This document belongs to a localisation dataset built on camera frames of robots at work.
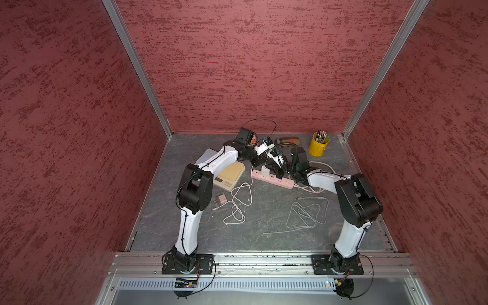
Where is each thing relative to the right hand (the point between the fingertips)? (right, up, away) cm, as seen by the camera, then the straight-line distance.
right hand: (267, 167), depth 94 cm
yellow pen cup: (+29, +14, +6) cm, 33 cm away
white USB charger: (-1, -2, 0) cm, 3 cm away
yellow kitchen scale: (-20, -6, +3) cm, 21 cm away
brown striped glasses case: (+15, +15, +19) cm, 28 cm away
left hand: (0, +3, -2) cm, 3 cm away
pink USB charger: (-23, -15, -4) cm, 28 cm away
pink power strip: (+10, -8, +2) cm, 13 cm away
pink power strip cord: (+24, -11, 0) cm, 26 cm away
